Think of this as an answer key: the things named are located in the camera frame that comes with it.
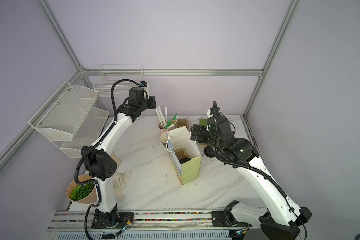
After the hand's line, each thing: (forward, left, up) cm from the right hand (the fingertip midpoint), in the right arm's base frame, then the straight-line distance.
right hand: (197, 127), depth 65 cm
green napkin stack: (+35, -7, -33) cm, 49 cm away
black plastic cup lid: (-5, +7, -21) cm, 22 cm away
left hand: (+26, +25, -4) cm, 36 cm away
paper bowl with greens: (-21, +55, -24) cm, 64 cm away
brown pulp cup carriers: (+34, +9, -33) cm, 48 cm away
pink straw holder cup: (+22, +23, -28) cm, 42 cm away
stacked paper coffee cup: (+14, +20, -25) cm, 35 cm away
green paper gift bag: (-8, +4, -29) cm, 30 cm away
